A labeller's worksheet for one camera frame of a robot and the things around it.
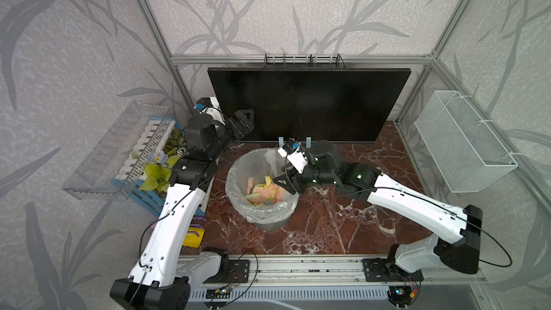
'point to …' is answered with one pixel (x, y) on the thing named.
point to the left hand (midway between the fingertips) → (245, 115)
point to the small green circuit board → (217, 293)
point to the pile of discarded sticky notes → (266, 194)
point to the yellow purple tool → (194, 235)
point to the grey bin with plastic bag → (258, 163)
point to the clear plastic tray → (112, 167)
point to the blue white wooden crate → (131, 175)
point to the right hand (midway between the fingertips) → (278, 172)
